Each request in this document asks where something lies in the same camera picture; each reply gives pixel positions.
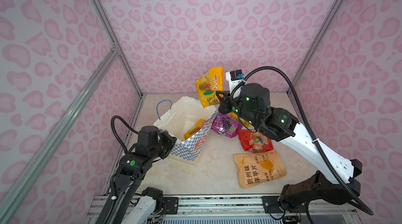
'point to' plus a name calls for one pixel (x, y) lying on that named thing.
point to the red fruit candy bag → (255, 142)
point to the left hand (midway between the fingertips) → (179, 134)
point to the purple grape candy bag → (225, 124)
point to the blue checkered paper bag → (189, 122)
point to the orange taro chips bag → (254, 169)
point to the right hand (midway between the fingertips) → (215, 91)
